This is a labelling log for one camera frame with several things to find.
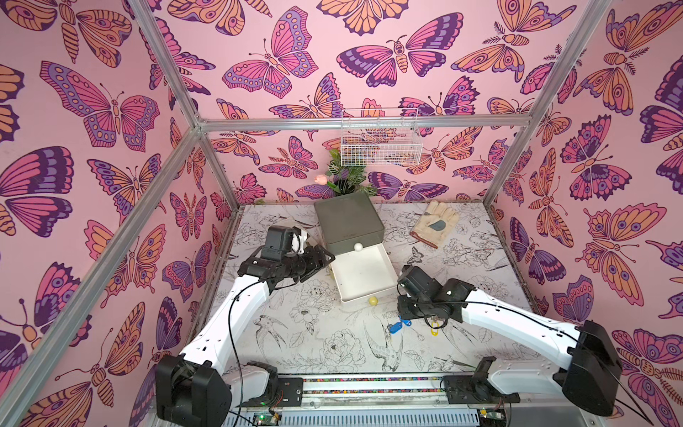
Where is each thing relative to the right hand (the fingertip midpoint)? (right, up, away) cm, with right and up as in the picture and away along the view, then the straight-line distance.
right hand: (396, 311), depth 79 cm
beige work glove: (+22, +26, +33) cm, 47 cm away
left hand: (-20, +16, -1) cm, 25 cm away
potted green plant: (-16, +44, +24) cm, 52 cm away
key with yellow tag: (+13, -8, +6) cm, 17 cm away
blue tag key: (+5, -6, +6) cm, 10 cm away
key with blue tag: (+1, -7, +6) cm, 9 cm away
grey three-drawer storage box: (-13, +23, +4) cm, 26 cm away
